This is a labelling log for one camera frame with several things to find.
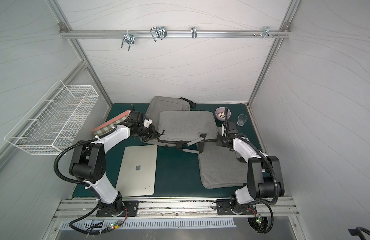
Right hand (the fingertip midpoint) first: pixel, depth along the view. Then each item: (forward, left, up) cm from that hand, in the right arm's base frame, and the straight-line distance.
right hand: (223, 139), depth 93 cm
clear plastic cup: (+20, -16, -3) cm, 26 cm away
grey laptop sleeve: (-17, +3, -3) cm, 18 cm away
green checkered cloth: (+10, +80, -5) cm, 81 cm away
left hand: (-1, +40, +5) cm, 40 cm away
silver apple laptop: (-22, +50, -4) cm, 55 cm away
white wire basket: (-15, +85, +28) cm, 90 cm away
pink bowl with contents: (+24, 0, -3) cm, 24 cm away
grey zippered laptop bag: (+30, +46, 0) cm, 55 cm away
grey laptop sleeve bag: (+7, +31, +3) cm, 32 cm away
